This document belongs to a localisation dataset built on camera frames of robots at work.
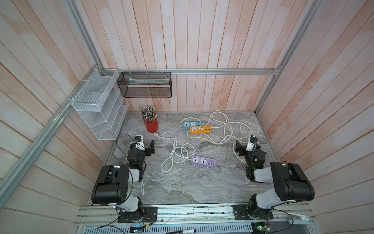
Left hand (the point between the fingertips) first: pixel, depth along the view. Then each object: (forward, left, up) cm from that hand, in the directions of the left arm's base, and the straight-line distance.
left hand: (146, 141), depth 92 cm
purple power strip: (-11, -36, -6) cm, 38 cm away
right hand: (+1, -64, +1) cm, 64 cm away
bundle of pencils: (+16, 0, +9) cm, 18 cm away
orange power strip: (+14, -37, -5) cm, 39 cm away
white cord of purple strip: (-5, -21, -8) cm, 23 cm away
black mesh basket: (+39, +4, +16) cm, 42 cm away
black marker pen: (-46, -24, -8) cm, 53 cm away
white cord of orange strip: (+19, -51, -8) cm, 55 cm away
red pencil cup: (+16, 0, -6) cm, 17 cm away
